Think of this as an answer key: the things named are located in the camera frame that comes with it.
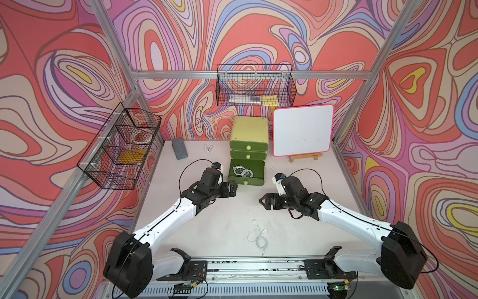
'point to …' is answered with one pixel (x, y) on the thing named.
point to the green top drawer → (249, 146)
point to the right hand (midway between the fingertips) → (269, 204)
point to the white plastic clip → (208, 149)
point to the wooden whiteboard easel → (304, 156)
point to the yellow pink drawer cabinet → (249, 137)
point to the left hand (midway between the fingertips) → (231, 186)
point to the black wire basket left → (114, 159)
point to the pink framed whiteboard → (302, 130)
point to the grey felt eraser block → (179, 148)
